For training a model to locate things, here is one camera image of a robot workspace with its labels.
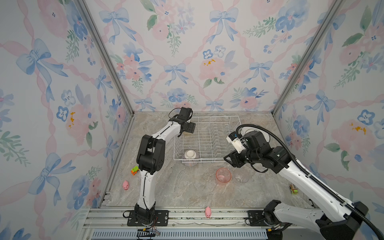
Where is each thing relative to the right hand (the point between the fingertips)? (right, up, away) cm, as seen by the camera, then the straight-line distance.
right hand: (228, 154), depth 73 cm
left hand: (-20, +16, +28) cm, 38 cm away
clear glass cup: (+11, -15, +15) cm, 24 cm away
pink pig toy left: (-54, -19, +9) cm, 58 cm away
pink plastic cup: (0, -15, +15) cm, 21 cm away
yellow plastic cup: (-23, +9, +32) cm, 40 cm away
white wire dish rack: (-9, +4, +30) cm, 32 cm away
